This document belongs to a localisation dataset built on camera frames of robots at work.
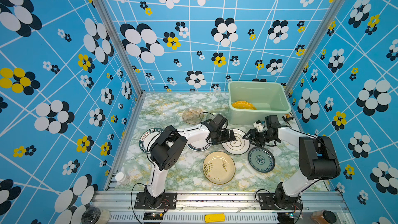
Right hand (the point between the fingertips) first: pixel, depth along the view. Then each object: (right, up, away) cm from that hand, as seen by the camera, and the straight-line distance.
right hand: (248, 139), depth 92 cm
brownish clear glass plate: (-34, +13, +13) cm, 39 cm away
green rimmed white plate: (-30, -3, -2) cm, 30 cm away
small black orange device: (+31, +12, +12) cm, 35 cm away
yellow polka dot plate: (+2, +21, +18) cm, 27 cm away
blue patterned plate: (+6, -11, -6) cm, 13 cm away
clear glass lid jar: (-71, -24, -31) cm, 81 cm away
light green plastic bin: (+7, +23, +19) cm, 31 cm away
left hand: (-10, 0, -3) cm, 10 cm away
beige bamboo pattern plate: (-19, -14, -7) cm, 25 cm away
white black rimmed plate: (-6, -4, -1) cm, 7 cm away
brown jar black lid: (+22, -26, -30) cm, 45 cm away
